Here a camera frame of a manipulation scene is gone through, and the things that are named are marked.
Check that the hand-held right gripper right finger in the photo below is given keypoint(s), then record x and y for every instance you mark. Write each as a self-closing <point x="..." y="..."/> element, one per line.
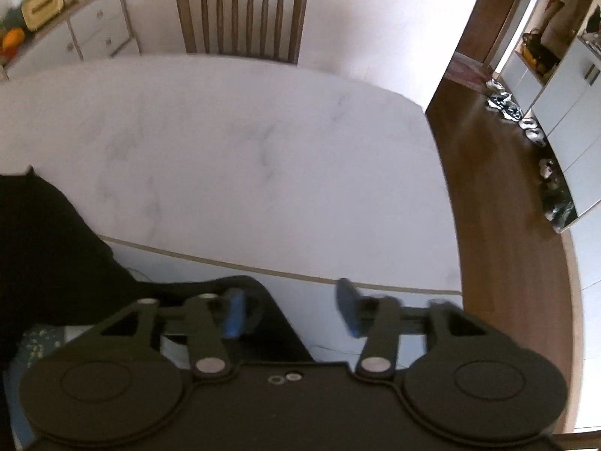
<point x="350" y="307"/>

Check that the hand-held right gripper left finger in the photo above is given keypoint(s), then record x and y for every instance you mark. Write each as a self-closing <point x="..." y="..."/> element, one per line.
<point x="233" y="314"/>

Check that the black t-shirt with pink print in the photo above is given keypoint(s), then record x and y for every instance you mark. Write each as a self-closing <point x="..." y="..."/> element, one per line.
<point x="47" y="244"/>

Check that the round floral placemat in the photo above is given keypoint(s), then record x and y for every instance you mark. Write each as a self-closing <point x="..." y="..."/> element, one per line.
<point x="40" y="343"/>

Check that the dark floor item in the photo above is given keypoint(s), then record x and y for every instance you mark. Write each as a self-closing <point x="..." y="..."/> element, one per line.
<point x="561" y="209"/>

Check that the small grey floor item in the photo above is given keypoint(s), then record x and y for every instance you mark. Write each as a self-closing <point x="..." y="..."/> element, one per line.
<point x="548" y="169"/>

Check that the white shoe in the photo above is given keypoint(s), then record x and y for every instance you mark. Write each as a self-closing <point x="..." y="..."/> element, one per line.
<point x="528" y="123"/>
<point x="536" y="135"/>

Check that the reddish door rug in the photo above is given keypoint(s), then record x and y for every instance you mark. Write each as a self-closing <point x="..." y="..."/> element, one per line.
<point x="469" y="71"/>

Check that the white tall cabinets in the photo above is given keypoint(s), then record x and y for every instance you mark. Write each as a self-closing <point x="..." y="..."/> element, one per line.
<point x="577" y="117"/>

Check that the wooden slat-back chair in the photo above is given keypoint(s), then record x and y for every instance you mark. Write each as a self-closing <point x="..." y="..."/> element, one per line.
<point x="244" y="14"/>

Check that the white drawer sideboard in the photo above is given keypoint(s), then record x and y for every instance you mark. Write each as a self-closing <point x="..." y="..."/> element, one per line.
<point x="94" y="33"/>

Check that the orange bag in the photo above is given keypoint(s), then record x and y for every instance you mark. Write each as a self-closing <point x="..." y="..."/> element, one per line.
<point x="540" y="54"/>

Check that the brown wooden door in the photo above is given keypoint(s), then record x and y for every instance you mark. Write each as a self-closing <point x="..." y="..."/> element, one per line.
<point x="493" y="14"/>

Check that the orange round item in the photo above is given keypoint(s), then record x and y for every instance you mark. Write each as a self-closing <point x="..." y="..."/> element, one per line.
<point x="13" y="40"/>

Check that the yellow tissue box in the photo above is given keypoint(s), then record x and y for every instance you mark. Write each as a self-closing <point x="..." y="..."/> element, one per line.
<point x="42" y="7"/>

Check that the brown hanging coat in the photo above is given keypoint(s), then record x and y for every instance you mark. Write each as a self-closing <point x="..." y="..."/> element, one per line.
<point x="566" y="14"/>

